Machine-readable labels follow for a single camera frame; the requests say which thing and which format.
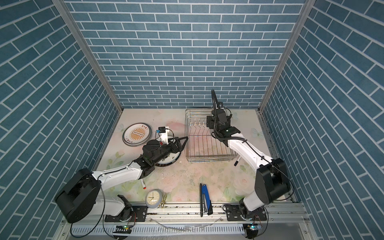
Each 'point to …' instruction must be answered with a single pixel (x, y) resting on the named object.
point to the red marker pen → (143, 183)
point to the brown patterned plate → (137, 134)
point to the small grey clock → (153, 198)
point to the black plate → (171, 158)
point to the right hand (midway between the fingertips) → (215, 115)
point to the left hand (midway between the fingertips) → (184, 139)
